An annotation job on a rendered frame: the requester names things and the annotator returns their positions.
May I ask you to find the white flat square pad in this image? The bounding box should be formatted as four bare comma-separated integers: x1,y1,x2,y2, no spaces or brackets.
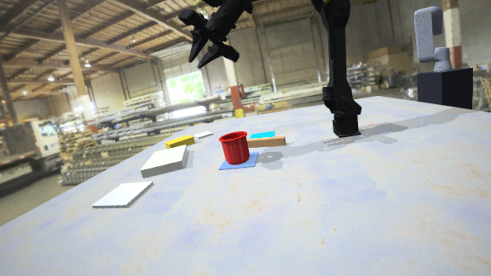
93,181,154,209

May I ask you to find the red cup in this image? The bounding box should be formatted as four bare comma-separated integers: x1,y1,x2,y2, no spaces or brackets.
219,131,250,164

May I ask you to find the light wooden beam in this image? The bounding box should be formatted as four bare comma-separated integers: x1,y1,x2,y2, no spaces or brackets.
247,136,286,148

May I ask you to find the yellow rectangular block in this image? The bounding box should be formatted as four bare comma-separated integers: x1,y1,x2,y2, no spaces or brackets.
165,136,195,150

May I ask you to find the white square tile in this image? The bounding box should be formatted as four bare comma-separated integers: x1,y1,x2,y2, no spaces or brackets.
193,131,213,139

